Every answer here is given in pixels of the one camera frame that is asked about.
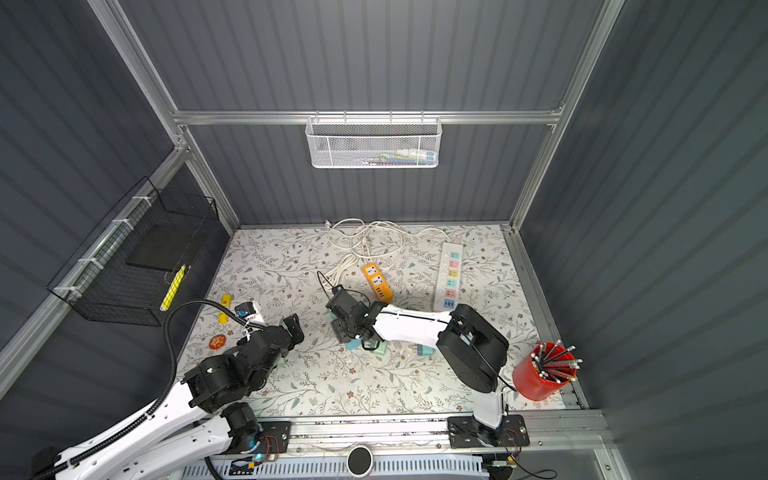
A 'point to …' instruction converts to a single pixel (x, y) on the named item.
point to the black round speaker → (359, 461)
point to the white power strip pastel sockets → (449, 277)
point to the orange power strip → (379, 282)
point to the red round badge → (217, 342)
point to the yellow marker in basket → (172, 289)
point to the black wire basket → (132, 267)
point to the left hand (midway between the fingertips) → (285, 324)
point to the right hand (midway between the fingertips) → (348, 324)
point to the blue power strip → (353, 344)
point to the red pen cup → (546, 372)
